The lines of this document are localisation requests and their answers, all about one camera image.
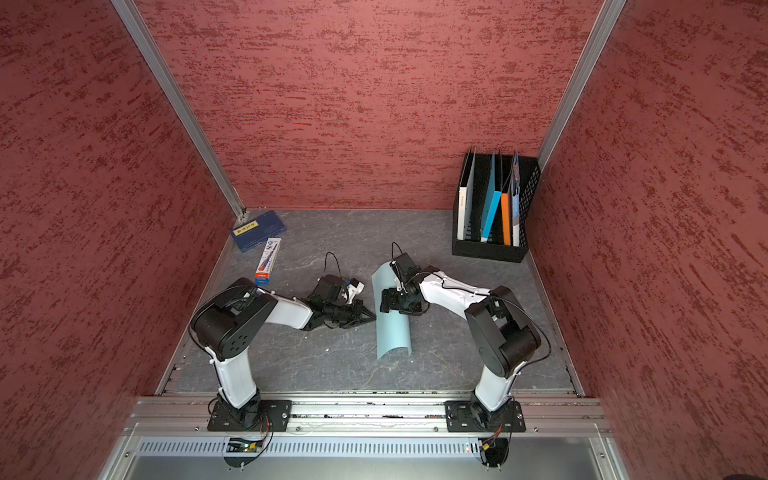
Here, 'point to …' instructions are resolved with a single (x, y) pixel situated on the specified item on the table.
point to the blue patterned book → (515, 201)
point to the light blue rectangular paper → (392, 327)
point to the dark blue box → (257, 230)
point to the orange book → (506, 197)
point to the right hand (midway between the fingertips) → (392, 314)
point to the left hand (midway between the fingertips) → (374, 322)
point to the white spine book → (466, 190)
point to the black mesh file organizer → (495, 250)
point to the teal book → (492, 197)
